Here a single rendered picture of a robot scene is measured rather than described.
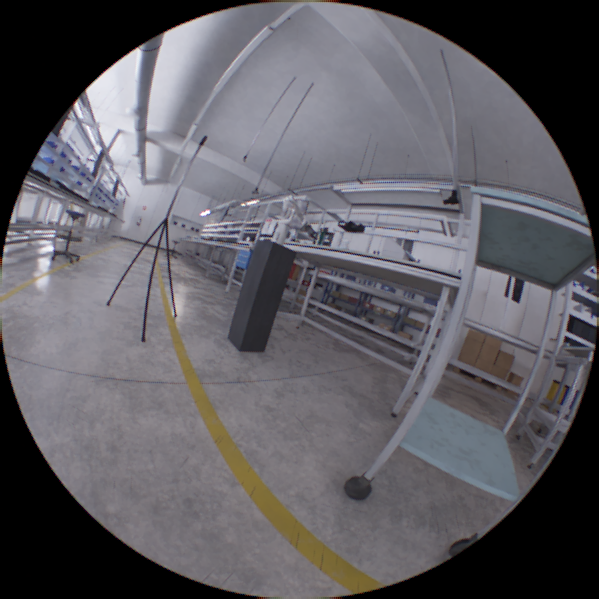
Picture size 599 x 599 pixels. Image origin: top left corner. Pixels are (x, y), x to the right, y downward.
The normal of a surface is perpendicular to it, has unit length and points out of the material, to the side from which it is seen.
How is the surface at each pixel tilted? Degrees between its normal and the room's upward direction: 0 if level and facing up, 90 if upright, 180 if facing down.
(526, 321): 90
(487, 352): 90
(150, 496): 0
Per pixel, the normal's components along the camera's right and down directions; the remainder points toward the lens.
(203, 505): 0.32, -0.94
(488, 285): -0.70, -0.18
